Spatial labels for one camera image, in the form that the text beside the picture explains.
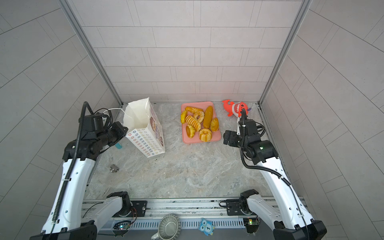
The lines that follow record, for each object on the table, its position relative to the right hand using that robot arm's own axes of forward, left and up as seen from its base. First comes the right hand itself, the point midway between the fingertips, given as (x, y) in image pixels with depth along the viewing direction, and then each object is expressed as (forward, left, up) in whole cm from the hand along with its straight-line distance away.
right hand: (230, 135), depth 73 cm
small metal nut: (-5, +63, -17) cm, 66 cm away
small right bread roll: (+20, +4, -16) cm, 26 cm away
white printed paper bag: (+1, +41, +5) cm, 41 cm away
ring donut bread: (+28, +12, -15) cm, 34 cm away
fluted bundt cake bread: (+12, +11, -16) cm, 23 cm away
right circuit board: (-34, -7, -23) cm, 42 cm away
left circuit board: (-32, +52, -19) cm, 64 cm away
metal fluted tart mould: (-33, +31, -21) cm, 50 cm away
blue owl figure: (-34, +15, -20) cm, 42 cm away
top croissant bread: (+33, +18, -15) cm, 40 cm away
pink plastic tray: (+39, +10, -16) cm, 43 cm away
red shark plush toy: (+31, -12, -14) cm, 36 cm away
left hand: (+5, +47, +7) cm, 47 cm away
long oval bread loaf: (+27, +8, -17) cm, 33 cm away
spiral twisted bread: (+23, +19, -15) cm, 34 cm away
